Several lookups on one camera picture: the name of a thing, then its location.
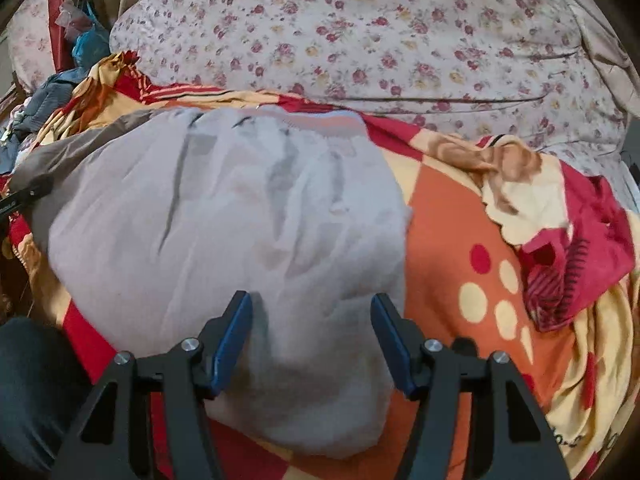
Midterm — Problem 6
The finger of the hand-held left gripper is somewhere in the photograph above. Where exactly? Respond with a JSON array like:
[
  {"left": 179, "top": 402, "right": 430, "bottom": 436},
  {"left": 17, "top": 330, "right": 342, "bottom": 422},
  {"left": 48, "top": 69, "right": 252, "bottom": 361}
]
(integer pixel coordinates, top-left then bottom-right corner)
[{"left": 0, "top": 174, "right": 55, "bottom": 222}]

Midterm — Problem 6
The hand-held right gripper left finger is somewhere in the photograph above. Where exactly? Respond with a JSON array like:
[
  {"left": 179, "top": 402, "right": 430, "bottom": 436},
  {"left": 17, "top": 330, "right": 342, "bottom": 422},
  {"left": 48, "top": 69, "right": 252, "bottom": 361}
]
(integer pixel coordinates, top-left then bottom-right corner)
[{"left": 50, "top": 290, "right": 254, "bottom": 480}]

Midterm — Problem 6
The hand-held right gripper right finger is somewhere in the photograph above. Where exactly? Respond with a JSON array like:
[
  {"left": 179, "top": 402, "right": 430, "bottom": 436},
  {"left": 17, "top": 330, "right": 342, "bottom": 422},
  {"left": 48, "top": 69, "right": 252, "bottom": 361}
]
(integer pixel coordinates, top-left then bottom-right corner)
[{"left": 371, "top": 292, "right": 572, "bottom": 480}]

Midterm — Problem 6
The beige zip jacket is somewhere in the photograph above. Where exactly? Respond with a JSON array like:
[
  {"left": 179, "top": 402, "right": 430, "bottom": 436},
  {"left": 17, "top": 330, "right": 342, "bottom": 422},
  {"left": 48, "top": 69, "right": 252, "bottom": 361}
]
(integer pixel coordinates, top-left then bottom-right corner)
[{"left": 22, "top": 105, "right": 416, "bottom": 461}]

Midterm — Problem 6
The grey striped cloth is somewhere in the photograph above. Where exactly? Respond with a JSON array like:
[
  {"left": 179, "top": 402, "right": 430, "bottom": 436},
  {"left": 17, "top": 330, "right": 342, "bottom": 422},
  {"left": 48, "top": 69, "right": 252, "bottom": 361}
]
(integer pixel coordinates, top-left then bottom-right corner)
[{"left": 21, "top": 71, "right": 87, "bottom": 133}]

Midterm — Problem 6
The red orange yellow printed blanket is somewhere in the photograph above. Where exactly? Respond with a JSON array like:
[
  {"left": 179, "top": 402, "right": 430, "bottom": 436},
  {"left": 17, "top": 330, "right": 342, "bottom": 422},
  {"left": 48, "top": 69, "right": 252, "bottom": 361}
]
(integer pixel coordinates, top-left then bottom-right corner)
[{"left": 0, "top": 51, "right": 640, "bottom": 480}]

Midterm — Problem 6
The pink floral pillow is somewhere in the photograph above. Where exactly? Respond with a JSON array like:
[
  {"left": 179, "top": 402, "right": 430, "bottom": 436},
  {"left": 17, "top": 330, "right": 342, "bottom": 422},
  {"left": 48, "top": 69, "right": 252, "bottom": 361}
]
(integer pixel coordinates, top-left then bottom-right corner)
[{"left": 9, "top": 0, "right": 60, "bottom": 88}]

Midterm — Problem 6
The blue plastic bag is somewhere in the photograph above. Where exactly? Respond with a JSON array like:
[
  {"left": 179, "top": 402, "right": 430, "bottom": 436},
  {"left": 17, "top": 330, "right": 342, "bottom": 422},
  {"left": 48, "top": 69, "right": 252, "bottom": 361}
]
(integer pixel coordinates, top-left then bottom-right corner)
[{"left": 71, "top": 4, "right": 112, "bottom": 70}]

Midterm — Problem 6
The red cloth strip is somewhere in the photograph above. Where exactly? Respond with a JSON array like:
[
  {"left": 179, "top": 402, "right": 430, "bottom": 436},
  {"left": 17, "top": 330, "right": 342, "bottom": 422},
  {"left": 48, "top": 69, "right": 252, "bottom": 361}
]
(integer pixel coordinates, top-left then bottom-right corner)
[{"left": 49, "top": 0, "right": 68, "bottom": 73}]

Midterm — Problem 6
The person's dark trouser leg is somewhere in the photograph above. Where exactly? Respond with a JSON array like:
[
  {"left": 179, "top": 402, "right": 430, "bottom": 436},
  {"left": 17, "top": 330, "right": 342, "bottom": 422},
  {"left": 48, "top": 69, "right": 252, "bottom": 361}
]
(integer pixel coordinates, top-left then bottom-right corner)
[{"left": 0, "top": 316, "right": 94, "bottom": 475}]

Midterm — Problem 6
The floral quilt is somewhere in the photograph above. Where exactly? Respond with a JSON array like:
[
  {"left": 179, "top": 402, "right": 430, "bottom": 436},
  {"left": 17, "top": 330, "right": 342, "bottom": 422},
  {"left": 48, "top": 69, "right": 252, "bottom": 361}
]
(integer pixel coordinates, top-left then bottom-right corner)
[{"left": 107, "top": 0, "right": 632, "bottom": 171}]

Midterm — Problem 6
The beige cloth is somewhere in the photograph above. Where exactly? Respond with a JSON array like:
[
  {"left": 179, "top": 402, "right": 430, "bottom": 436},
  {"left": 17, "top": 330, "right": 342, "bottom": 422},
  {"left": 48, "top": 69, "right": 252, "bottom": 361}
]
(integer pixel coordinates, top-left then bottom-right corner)
[{"left": 520, "top": 0, "right": 640, "bottom": 111}]

